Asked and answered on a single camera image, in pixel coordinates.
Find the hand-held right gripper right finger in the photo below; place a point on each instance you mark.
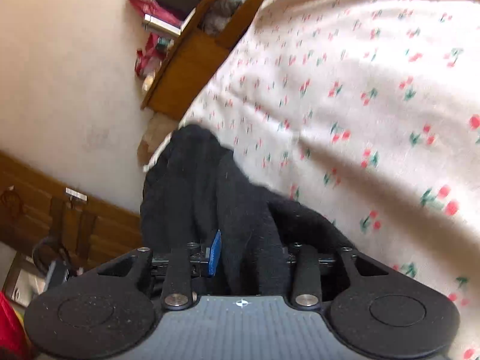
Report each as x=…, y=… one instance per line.
x=307, y=273

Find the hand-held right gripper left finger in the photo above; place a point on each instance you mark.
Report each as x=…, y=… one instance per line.
x=214, y=257

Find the black pants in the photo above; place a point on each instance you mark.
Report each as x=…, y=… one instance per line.
x=198, y=195

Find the wooden television cabinet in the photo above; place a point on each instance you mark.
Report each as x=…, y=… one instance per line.
x=187, y=63

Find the cherry print bed sheet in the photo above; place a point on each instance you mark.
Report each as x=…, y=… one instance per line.
x=356, y=82

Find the red cloth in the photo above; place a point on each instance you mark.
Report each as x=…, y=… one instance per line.
x=11, y=326

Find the steel thermos flask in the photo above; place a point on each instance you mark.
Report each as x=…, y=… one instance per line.
x=161, y=25

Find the grey clothes in cabinet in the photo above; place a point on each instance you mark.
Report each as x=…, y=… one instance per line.
x=225, y=7

